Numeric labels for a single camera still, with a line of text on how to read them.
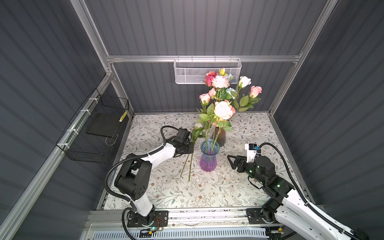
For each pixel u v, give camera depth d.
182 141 0.72
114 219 0.75
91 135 0.72
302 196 0.51
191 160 0.94
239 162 0.67
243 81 0.73
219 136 1.05
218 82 0.64
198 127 1.05
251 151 0.68
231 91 0.77
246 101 0.76
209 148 0.82
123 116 0.81
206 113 0.64
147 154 0.51
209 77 0.77
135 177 0.47
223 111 0.59
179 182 0.86
